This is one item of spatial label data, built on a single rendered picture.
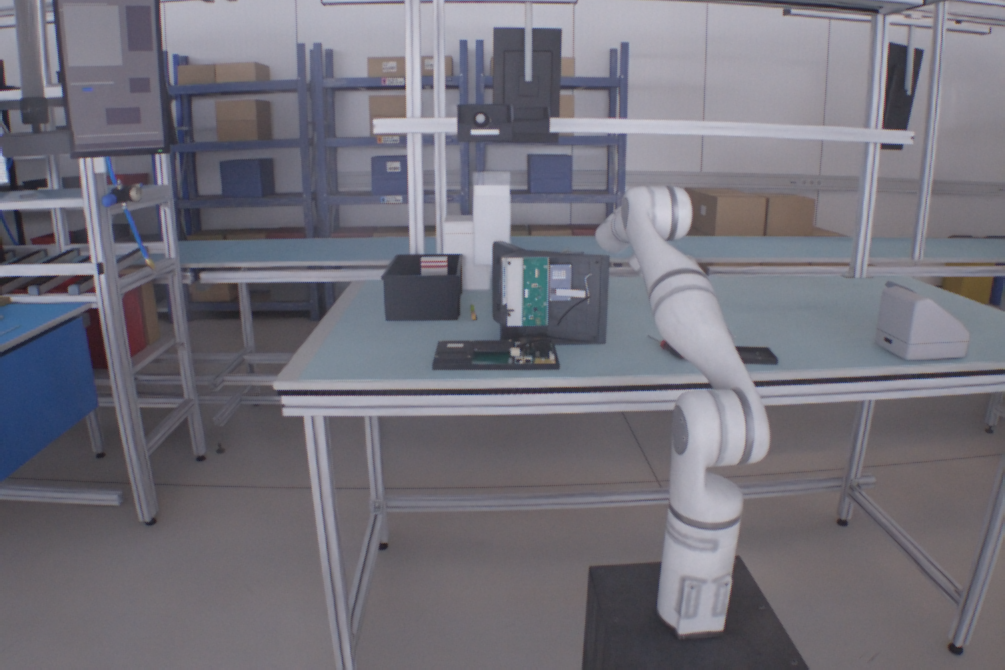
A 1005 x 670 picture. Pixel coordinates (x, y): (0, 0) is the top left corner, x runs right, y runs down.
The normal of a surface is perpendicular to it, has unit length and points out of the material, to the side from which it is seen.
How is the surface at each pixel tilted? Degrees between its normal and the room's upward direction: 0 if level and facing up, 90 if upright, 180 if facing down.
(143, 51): 101
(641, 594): 0
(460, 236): 90
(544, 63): 98
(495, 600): 0
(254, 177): 90
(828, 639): 0
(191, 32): 90
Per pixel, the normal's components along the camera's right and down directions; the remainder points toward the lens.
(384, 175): 0.04, 0.25
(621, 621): 0.00, -0.97
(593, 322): -0.34, 0.23
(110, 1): 0.45, 0.40
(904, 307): -1.00, 0.02
